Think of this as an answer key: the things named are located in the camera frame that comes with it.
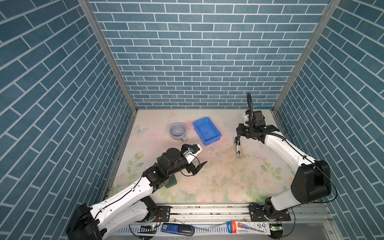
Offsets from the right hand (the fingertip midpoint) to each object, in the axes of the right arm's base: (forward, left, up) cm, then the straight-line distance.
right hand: (236, 127), depth 88 cm
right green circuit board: (-46, -20, -22) cm, 54 cm away
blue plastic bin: (+9, +17, -17) cm, 26 cm away
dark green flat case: (-29, +36, -17) cm, 49 cm away
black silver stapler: (-8, -3, -14) cm, 16 cm away
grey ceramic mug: (+4, +38, -13) cm, 40 cm away
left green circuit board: (-52, +41, -20) cm, 69 cm away
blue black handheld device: (-51, +27, -22) cm, 61 cm away
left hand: (-21, +20, +3) cm, 29 cm away
